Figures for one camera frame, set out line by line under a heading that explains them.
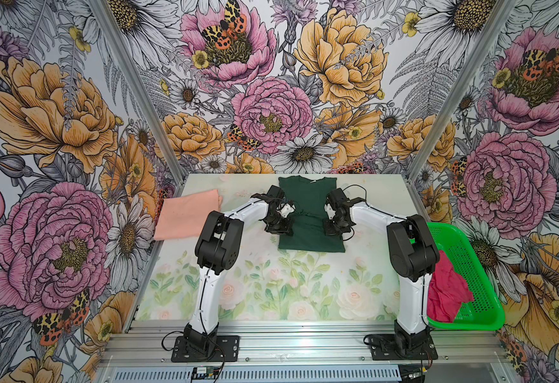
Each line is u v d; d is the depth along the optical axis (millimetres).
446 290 794
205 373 708
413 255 543
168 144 1092
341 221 797
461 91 897
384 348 732
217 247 575
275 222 878
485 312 777
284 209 937
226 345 748
